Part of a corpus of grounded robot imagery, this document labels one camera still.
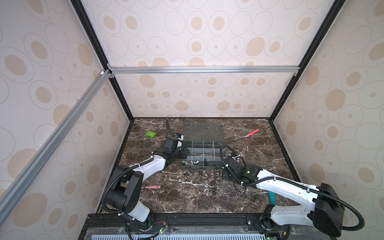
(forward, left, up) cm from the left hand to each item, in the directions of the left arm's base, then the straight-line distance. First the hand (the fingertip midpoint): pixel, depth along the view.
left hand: (190, 148), depth 90 cm
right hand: (-14, -20, -3) cm, 24 cm away
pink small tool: (-20, +21, -10) cm, 31 cm away
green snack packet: (+18, +30, -10) cm, 36 cm away
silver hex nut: (-13, -9, -10) cm, 19 cm away
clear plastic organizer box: (+9, -9, -7) cm, 14 cm away
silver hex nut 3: (-13, -16, -9) cm, 22 cm away
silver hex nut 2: (-13, -13, -10) cm, 21 cm away
